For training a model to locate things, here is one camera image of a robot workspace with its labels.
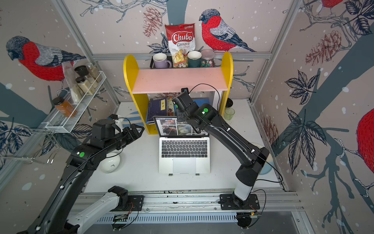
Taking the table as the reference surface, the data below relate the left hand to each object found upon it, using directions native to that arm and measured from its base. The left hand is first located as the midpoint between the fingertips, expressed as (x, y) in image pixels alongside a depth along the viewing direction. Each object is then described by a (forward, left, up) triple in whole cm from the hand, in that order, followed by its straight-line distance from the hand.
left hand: (141, 127), depth 68 cm
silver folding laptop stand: (-12, -20, -31) cm, 38 cm away
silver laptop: (-1, -18, -22) cm, 28 cm away
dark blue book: (+26, -1, -14) cm, 29 cm away
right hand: (+9, -19, +2) cm, 21 cm away
